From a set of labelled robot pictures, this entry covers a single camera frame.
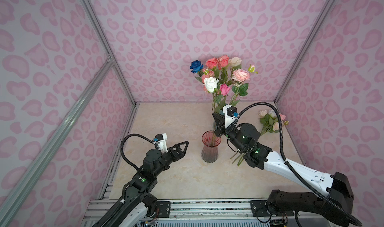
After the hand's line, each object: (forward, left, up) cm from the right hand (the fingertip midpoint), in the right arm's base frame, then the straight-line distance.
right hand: (213, 113), depth 67 cm
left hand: (-8, +13, -14) cm, 21 cm away
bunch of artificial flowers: (+18, -39, -28) cm, 51 cm away
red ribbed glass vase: (-2, 0, -36) cm, 36 cm away
